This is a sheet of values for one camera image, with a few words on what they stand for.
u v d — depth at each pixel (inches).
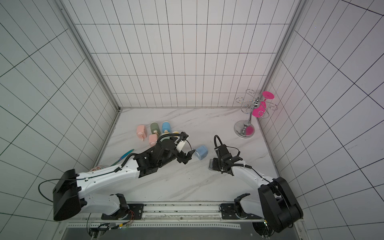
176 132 38.1
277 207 16.1
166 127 39.7
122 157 36.4
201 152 33.3
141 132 38.3
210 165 34.1
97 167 32.9
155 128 38.8
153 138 36.7
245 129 40.8
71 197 15.3
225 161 25.9
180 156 25.3
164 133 38.1
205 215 28.6
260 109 33.5
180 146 25.2
